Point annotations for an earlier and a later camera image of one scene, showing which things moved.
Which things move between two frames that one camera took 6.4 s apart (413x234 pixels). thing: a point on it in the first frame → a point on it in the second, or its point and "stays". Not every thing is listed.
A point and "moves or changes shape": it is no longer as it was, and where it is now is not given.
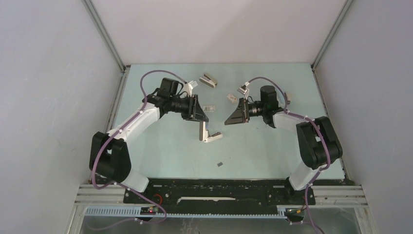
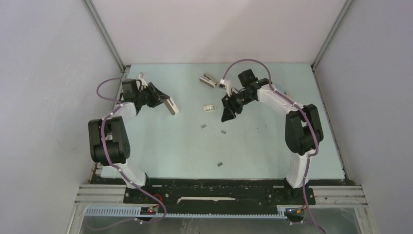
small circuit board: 148,210 stays
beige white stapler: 206,137 moves or changes shape
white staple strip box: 209,108 stays
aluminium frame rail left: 98,21 stays
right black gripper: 239,116 → 229,104
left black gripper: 195,111 → 158,97
